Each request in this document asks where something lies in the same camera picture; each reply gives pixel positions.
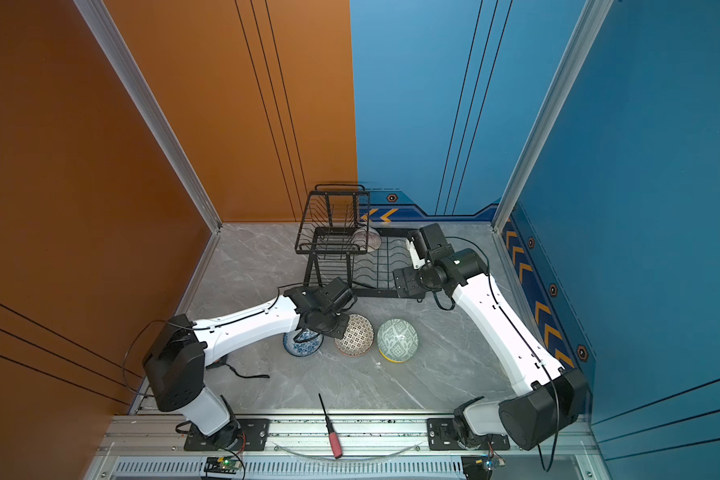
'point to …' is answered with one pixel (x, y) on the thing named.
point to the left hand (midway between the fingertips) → (343, 326)
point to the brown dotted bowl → (358, 337)
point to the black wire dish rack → (336, 230)
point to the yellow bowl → (390, 360)
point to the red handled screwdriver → (333, 437)
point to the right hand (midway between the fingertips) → (412, 279)
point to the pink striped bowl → (366, 239)
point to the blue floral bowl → (302, 342)
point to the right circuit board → (480, 467)
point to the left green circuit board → (222, 464)
